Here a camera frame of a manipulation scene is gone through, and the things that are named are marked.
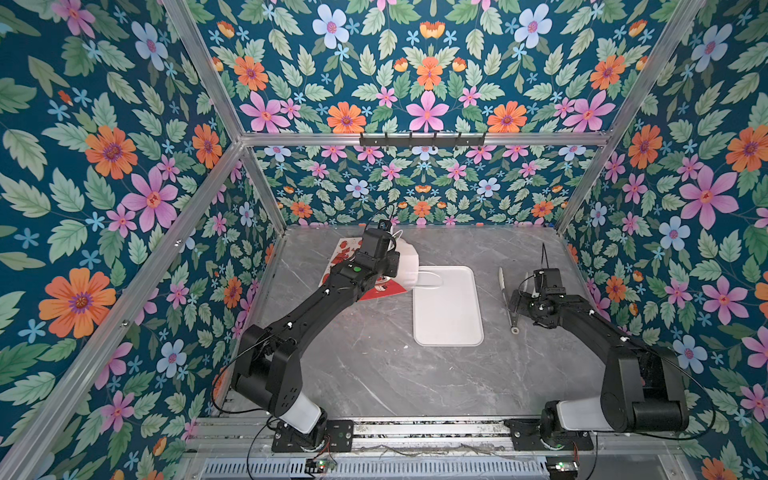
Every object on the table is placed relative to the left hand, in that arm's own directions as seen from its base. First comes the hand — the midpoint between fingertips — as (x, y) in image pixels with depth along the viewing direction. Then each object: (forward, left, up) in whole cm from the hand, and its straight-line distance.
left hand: (395, 247), depth 83 cm
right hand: (-11, -40, -18) cm, 45 cm away
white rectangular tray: (-8, -16, -23) cm, 29 cm away
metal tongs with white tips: (-14, -36, -22) cm, 44 cm away
